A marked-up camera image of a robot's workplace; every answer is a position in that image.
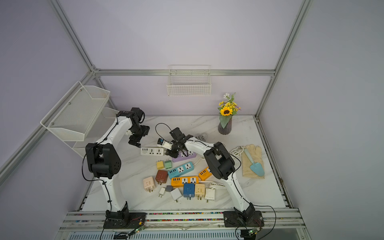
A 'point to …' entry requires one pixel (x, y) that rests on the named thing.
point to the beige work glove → (255, 154)
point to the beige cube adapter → (200, 190)
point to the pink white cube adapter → (149, 184)
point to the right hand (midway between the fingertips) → (169, 153)
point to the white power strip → (152, 151)
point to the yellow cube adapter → (160, 165)
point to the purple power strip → (181, 157)
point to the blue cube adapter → (189, 190)
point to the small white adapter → (176, 194)
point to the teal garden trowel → (256, 167)
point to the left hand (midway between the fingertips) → (145, 139)
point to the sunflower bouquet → (227, 108)
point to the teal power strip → (181, 170)
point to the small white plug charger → (162, 191)
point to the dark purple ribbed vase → (225, 125)
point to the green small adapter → (168, 164)
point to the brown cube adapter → (161, 176)
